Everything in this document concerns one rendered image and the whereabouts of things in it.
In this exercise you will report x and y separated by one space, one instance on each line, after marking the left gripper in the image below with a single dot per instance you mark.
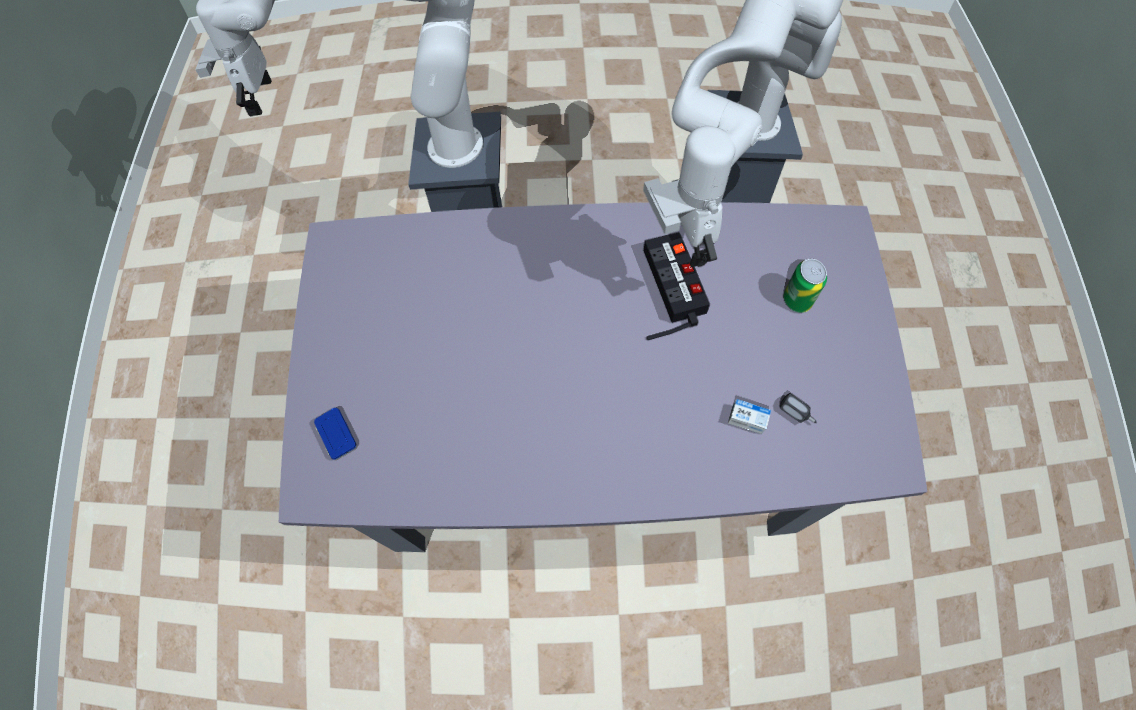
702 229

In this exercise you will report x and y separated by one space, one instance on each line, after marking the green and yellow drink can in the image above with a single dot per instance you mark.
805 285

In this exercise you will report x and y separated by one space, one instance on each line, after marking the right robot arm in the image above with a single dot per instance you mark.
439 76

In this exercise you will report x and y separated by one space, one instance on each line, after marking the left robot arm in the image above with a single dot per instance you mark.
759 35

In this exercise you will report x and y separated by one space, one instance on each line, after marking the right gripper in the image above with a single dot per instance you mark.
248 71

